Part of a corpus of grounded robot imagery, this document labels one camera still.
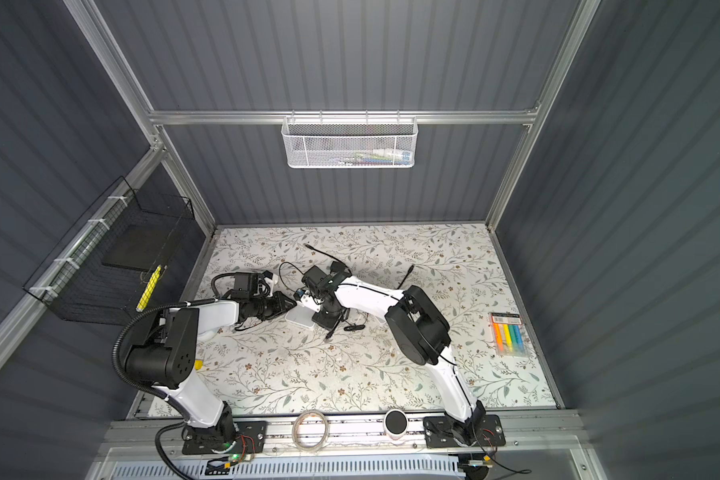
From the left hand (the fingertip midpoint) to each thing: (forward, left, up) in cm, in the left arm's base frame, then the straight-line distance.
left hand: (295, 305), depth 96 cm
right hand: (-6, -11, -1) cm, 12 cm away
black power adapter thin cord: (-9, -19, -1) cm, 21 cm away
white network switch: (-4, -2, 0) cm, 5 cm away
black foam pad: (+4, +36, +26) cm, 45 cm away
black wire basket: (-4, +41, +26) cm, 49 cm away
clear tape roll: (-36, -3, -2) cm, 36 cm away
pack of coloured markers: (-14, -66, +1) cm, 67 cm away
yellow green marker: (-9, +29, +26) cm, 40 cm away
